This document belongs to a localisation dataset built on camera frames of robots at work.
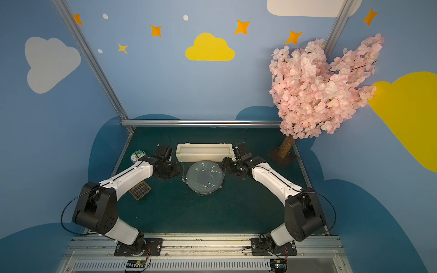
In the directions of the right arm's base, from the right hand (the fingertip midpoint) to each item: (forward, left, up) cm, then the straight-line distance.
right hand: (226, 165), depth 87 cm
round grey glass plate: (-1, +12, -11) cm, 17 cm away
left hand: (-2, +26, -5) cm, 27 cm away
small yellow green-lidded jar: (+6, +52, -4) cm, 53 cm away
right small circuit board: (-40, -25, -16) cm, 50 cm away
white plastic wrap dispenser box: (+12, +13, -5) cm, 18 cm away
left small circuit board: (-44, +37, -15) cm, 60 cm away
